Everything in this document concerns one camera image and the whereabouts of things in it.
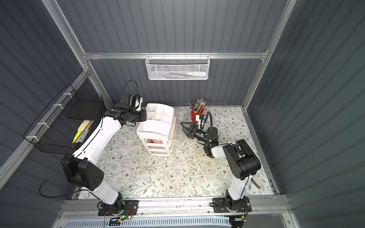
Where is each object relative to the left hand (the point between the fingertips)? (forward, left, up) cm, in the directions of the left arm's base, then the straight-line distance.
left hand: (146, 115), depth 81 cm
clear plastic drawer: (-13, -17, -5) cm, 22 cm away
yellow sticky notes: (-10, +32, +1) cm, 34 cm away
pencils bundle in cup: (+19, -32, -12) cm, 39 cm away
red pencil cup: (+15, -29, -17) cm, 37 cm away
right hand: (-7, -21, -3) cm, 22 cm away
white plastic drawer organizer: (-8, -5, -5) cm, 11 cm away
